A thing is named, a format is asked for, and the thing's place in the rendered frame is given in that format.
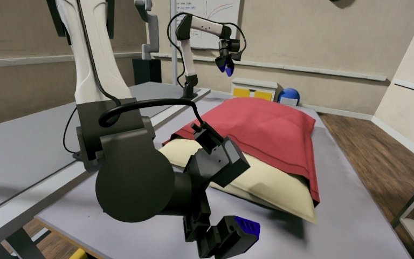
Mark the red pillowcase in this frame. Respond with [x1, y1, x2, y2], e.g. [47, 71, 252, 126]
[162, 97, 320, 208]

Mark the cream pillow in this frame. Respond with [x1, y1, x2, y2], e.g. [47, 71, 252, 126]
[158, 135, 317, 224]

